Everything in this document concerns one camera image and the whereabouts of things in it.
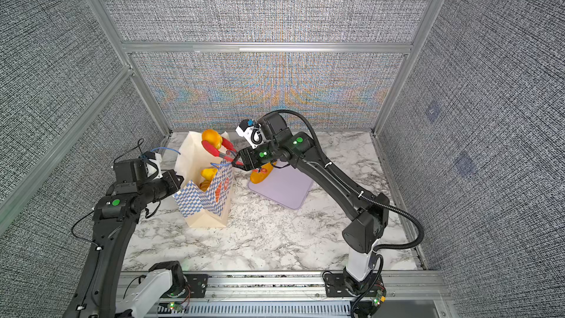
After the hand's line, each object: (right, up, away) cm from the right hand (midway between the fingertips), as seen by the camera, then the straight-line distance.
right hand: (239, 158), depth 71 cm
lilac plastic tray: (+15, -12, +26) cm, 33 cm away
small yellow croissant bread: (-10, +8, +4) cm, 13 cm away
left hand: (-19, -6, +2) cm, 20 cm away
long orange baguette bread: (+3, -9, +26) cm, 28 cm away
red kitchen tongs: (-1, 0, -5) cm, 5 cm away
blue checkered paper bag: (-11, -18, +7) cm, 22 cm away
